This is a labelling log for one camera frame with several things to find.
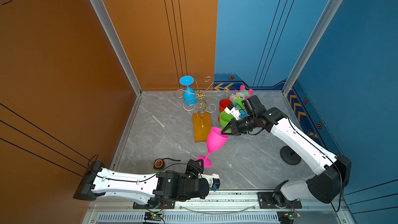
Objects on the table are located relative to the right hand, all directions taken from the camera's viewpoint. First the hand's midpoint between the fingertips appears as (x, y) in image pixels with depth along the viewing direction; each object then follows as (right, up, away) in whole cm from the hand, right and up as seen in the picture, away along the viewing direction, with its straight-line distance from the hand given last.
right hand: (221, 133), depth 70 cm
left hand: (-9, -11, 0) cm, 15 cm away
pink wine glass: (-3, -3, -6) cm, 7 cm away
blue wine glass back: (-16, +17, +12) cm, 26 cm away
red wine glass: (+4, +14, +23) cm, 27 cm away
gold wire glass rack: (-11, +18, +5) cm, 22 cm away
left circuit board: (-32, -38, 0) cm, 50 cm away
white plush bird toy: (+21, +21, +42) cm, 51 cm away
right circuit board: (+30, -38, 0) cm, 49 cm away
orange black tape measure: (-32, -19, +12) cm, 39 cm away
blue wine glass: (+9, +9, -4) cm, 13 cm away
